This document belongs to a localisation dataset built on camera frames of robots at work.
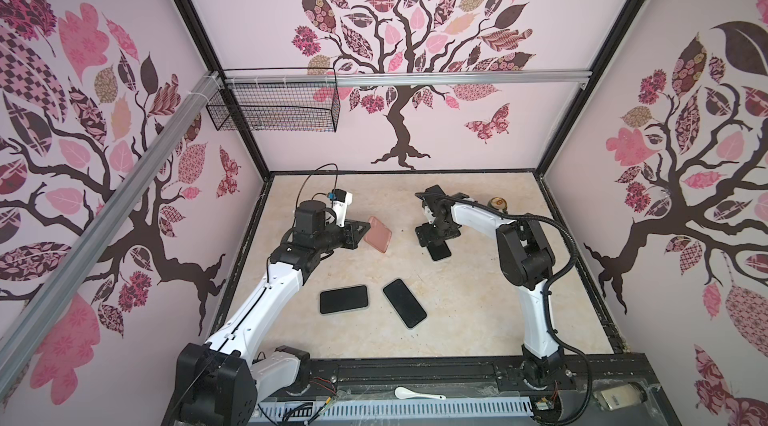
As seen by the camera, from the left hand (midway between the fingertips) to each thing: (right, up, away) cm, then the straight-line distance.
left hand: (368, 231), depth 79 cm
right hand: (+20, -4, +22) cm, 31 cm away
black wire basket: (-41, +47, +43) cm, 76 cm away
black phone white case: (-8, -22, +10) cm, 26 cm away
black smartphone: (+22, -8, +18) cm, 30 cm away
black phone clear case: (+10, -22, +7) cm, 25 cm away
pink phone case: (+2, -2, +7) cm, 7 cm away
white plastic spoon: (+9, -39, -8) cm, 41 cm away
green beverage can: (+42, +7, +19) cm, 47 cm away
